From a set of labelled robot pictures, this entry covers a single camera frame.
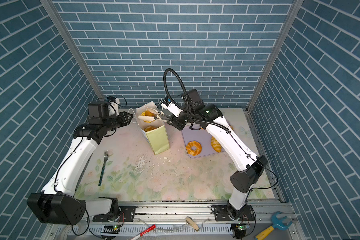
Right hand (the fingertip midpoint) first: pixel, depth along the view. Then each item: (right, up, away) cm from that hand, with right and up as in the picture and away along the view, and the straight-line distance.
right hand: (168, 116), depth 71 cm
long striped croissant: (+27, -18, +25) cm, 41 cm away
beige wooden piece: (+10, -50, -1) cm, 51 cm away
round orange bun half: (-15, -6, +21) cm, 26 cm away
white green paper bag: (-8, -7, +5) cm, 12 cm away
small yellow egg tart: (-12, +2, +6) cm, 13 cm away
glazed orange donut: (+16, -19, +27) cm, 36 cm away
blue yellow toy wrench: (+51, -50, -2) cm, 72 cm away
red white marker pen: (-10, -53, -3) cm, 54 cm away
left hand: (-19, +1, +5) cm, 20 cm away
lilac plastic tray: (+19, -13, +35) cm, 42 cm away
